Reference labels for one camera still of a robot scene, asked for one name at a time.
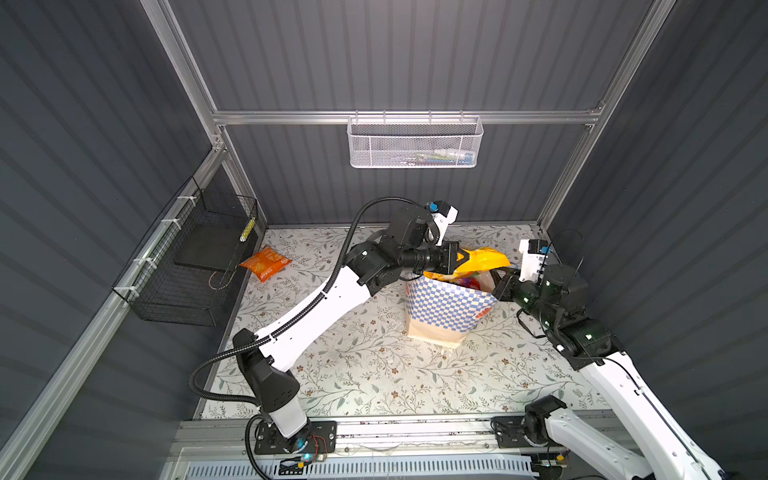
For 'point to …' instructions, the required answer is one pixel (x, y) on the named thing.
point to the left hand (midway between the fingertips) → (473, 256)
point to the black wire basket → (185, 268)
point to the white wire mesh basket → (408, 142)
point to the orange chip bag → (266, 263)
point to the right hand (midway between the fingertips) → (495, 269)
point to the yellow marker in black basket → (247, 229)
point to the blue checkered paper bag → (443, 312)
